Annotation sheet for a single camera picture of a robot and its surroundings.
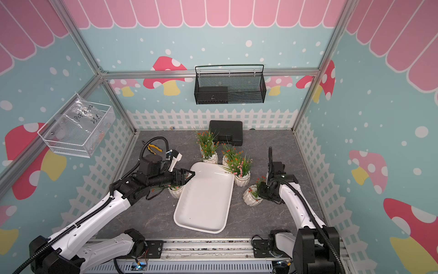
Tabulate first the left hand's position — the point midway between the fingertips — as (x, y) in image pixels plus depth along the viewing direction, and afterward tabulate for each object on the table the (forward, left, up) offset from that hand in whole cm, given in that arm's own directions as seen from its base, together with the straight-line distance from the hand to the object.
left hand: (189, 176), depth 75 cm
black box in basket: (+39, -9, +15) cm, 43 cm away
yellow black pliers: (+29, +33, -20) cm, 48 cm away
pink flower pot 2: (+8, -23, -5) cm, 25 cm away
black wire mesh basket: (+46, -17, +15) cm, 51 cm away
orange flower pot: (+22, -20, -14) cm, 33 cm away
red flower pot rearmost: (+24, -6, -7) cm, 25 cm away
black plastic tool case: (+45, -17, -18) cm, 52 cm away
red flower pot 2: (+22, -6, -7) cm, 24 cm away
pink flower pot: (-1, +9, -12) cm, 15 cm away
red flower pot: (-4, -28, -11) cm, 30 cm away
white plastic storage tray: (-3, -5, -20) cm, 21 cm away
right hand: (-1, -34, -14) cm, 37 cm away
